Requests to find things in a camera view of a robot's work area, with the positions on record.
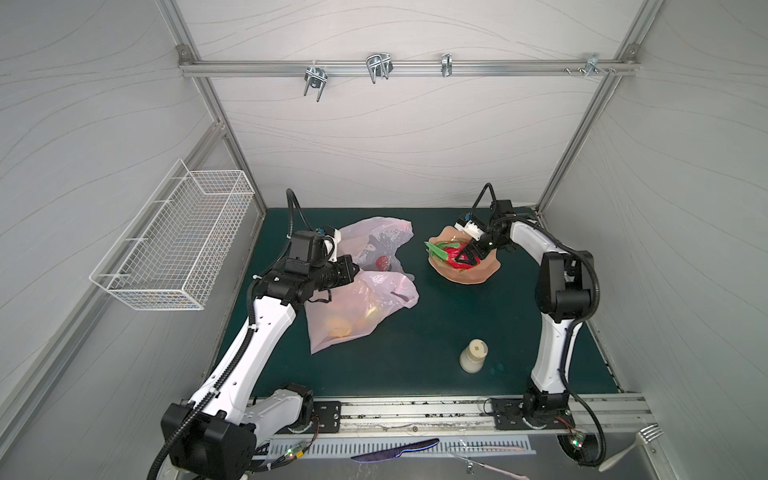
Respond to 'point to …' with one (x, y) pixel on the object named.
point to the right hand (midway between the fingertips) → (467, 247)
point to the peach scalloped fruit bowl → (470, 276)
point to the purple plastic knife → (394, 451)
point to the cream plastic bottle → (473, 358)
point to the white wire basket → (173, 248)
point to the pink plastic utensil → (491, 467)
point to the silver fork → (644, 436)
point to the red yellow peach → (382, 263)
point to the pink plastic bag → (380, 288)
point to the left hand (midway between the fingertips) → (355, 268)
